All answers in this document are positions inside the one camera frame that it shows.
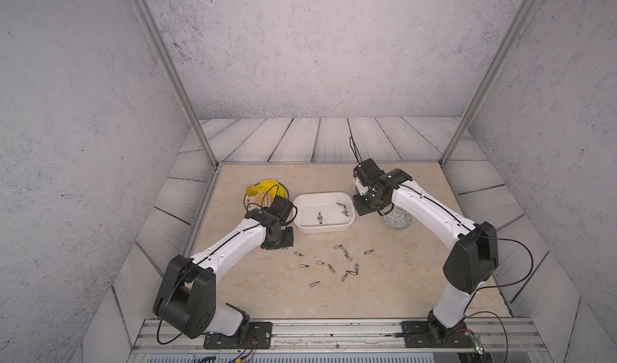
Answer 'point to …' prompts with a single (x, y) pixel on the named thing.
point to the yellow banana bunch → (263, 186)
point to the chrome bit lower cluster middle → (351, 272)
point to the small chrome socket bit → (345, 213)
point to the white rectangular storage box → (324, 212)
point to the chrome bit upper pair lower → (349, 257)
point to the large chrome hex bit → (368, 251)
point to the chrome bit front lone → (314, 283)
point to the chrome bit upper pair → (337, 246)
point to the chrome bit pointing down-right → (338, 203)
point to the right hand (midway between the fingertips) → (362, 206)
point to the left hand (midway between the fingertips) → (290, 243)
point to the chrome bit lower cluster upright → (357, 269)
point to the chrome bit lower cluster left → (344, 277)
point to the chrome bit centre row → (319, 262)
